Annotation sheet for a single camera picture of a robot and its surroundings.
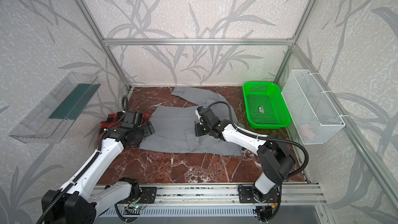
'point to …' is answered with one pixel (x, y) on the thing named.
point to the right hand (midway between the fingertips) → (196, 124)
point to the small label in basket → (261, 109)
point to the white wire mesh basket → (315, 117)
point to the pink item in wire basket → (306, 130)
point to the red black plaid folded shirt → (114, 120)
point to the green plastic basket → (266, 106)
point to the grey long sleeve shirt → (174, 125)
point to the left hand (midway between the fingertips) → (149, 126)
